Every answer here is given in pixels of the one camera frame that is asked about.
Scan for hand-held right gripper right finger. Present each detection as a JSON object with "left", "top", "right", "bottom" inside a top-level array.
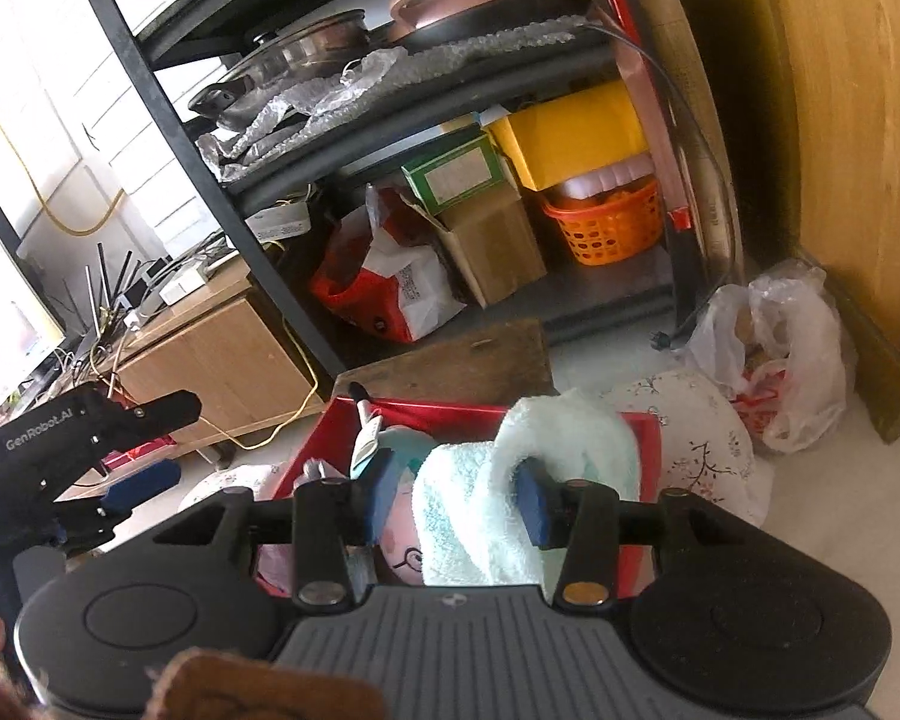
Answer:
[{"left": 516, "top": 463, "right": 744, "bottom": 611}]

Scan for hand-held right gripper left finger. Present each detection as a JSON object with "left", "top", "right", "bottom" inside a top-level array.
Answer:
[{"left": 150, "top": 456, "right": 401, "bottom": 611}]

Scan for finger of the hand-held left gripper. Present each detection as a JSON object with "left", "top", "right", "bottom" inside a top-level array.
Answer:
[
  {"left": 120, "top": 390, "right": 203, "bottom": 442},
  {"left": 49, "top": 460, "right": 184, "bottom": 545}
]

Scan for plush doll with glasses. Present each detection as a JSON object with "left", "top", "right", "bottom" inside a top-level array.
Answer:
[{"left": 347, "top": 382, "right": 430, "bottom": 587}]

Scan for light blue towel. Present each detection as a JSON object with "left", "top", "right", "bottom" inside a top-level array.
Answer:
[{"left": 411, "top": 396, "right": 643, "bottom": 588}]

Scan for red box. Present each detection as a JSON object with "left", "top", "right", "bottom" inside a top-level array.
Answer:
[{"left": 259, "top": 394, "right": 665, "bottom": 602}]

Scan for wooden TV stand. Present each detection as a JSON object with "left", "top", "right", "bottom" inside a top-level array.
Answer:
[{"left": 67, "top": 262, "right": 328, "bottom": 460}]

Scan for black router with antennas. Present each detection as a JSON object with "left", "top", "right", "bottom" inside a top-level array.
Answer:
[{"left": 49, "top": 240, "right": 159, "bottom": 340}]

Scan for white adapter box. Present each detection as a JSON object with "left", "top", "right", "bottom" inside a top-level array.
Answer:
[{"left": 157, "top": 262, "right": 212, "bottom": 302}]

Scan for flat screen monitor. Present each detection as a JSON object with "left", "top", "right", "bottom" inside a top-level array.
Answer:
[{"left": 0, "top": 202, "right": 69, "bottom": 400}]

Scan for dark wooden plank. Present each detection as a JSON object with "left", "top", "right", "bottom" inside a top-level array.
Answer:
[{"left": 341, "top": 319, "right": 557, "bottom": 401}]

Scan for red and white plastic bag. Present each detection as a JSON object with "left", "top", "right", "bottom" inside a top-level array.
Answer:
[{"left": 307, "top": 184, "right": 468, "bottom": 347}]

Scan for brown fuzzy cloth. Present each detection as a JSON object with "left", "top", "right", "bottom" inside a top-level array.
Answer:
[{"left": 146, "top": 652, "right": 388, "bottom": 720}]

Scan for cardboard box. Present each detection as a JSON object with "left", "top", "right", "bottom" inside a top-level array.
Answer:
[{"left": 397, "top": 180, "right": 549, "bottom": 309}]

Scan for orange plastic basket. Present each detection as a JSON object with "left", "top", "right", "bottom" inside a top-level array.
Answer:
[{"left": 540, "top": 176, "right": 665, "bottom": 268}]

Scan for large white plastic bag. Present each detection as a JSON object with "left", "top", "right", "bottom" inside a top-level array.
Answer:
[{"left": 671, "top": 259, "right": 849, "bottom": 455}]

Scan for green box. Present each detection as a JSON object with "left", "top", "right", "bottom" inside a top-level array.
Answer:
[{"left": 401, "top": 131, "right": 508, "bottom": 219}]

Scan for clear containers in basket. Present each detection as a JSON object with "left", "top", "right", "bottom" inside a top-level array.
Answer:
[{"left": 555, "top": 161, "right": 658, "bottom": 204}]

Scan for bubble wrap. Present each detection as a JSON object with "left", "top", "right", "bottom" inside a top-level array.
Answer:
[{"left": 195, "top": 21, "right": 579, "bottom": 182}]

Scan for steel pot with lid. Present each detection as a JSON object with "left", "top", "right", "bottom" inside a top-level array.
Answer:
[{"left": 187, "top": 9, "right": 369, "bottom": 133}]

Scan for yellow box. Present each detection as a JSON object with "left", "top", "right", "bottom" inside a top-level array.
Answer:
[{"left": 487, "top": 81, "right": 650, "bottom": 193}]

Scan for tan wooden board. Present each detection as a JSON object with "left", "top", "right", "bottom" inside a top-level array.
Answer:
[{"left": 630, "top": 0, "right": 744, "bottom": 295}]

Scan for black shelf rack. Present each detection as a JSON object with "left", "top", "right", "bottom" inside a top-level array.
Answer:
[{"left": 60, "top": 0, "right": 721, "bottom": 385}]

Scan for red board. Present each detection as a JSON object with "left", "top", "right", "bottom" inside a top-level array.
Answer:
[{"left": 581, "top": 0, "right": 695, "bottom": 234}]

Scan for wooden cabinet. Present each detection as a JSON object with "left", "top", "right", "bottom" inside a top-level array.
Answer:
[{"left": 645, "top": 0, "right": 900, "bottom": 445}]

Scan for black cable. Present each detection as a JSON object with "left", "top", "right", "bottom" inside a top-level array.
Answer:
[{"left": 585, "top": 15, "right": 745, "bottom": 350}]

